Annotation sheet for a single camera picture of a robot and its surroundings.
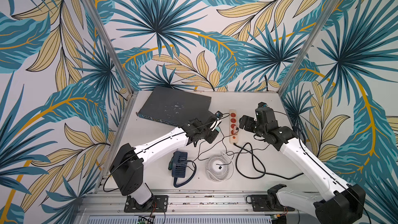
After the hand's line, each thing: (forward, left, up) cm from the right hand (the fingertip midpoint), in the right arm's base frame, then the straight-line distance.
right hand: (237, 124), depth 79 cm
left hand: (-2, +12, -5) cm, 14 cm away
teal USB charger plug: (-5, +11, +4) cm, 12 cm away
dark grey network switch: (+25, +37, -16) cm, 48 cm away
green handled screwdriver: (-13, +35, -18) cm, 41 cm away
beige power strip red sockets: (+11, -3, -20) cm, 23 cm away
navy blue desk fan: (-17, +29, -6) cm, 34 cm away
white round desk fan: (-17, +10, -14) cm, 24 cm away
